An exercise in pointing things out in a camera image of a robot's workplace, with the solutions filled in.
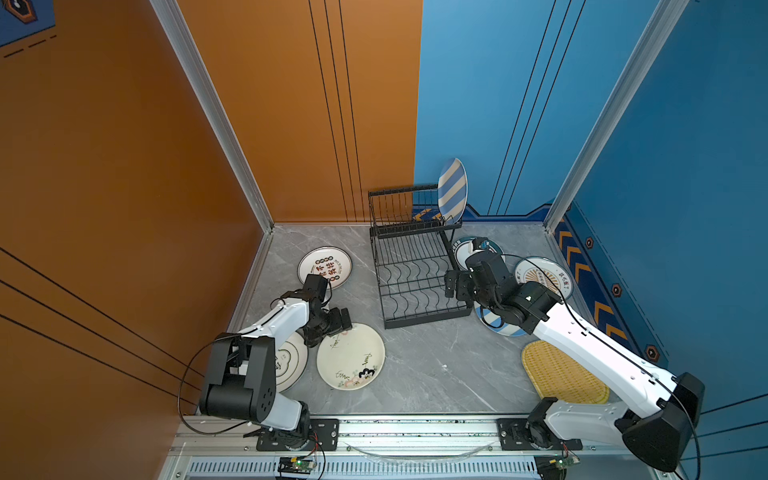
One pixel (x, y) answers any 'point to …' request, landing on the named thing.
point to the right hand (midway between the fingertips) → (456, 277)
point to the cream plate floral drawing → (352, 359)
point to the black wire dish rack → (413, 253)
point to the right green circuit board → (564, 462)
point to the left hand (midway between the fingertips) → (340, 328)
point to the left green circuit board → (302, 464)
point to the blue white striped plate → (453, 192)
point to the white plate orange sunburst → (555, 272)
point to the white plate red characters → (330, 262)
